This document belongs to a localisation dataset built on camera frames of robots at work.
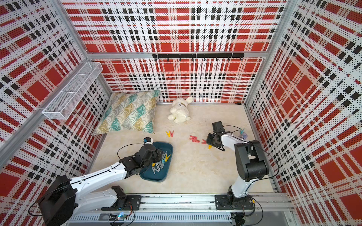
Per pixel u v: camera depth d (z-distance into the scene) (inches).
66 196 15.8
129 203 28.8
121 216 27.3
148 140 30.1
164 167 33.8
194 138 38.9
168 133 39.9
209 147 36.7
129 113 36.7
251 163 18.6
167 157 34.9
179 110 40.8
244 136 36.5
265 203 29.5
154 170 33.1
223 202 28.9
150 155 25.8
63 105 27.6
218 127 30.5
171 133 40.0
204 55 34.9
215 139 28.3
